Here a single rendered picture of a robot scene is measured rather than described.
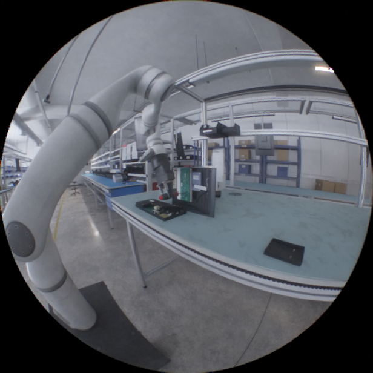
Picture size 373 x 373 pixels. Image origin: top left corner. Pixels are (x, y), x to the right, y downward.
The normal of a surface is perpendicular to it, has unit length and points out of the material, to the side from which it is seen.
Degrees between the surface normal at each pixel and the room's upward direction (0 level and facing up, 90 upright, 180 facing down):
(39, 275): 18
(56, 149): 83
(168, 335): 0
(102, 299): 0
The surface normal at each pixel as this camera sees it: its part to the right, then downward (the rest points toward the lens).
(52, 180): 0.88, 0.14
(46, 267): 0.31, -0.91
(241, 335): 0.00, -0.99
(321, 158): -0.65, 0.12
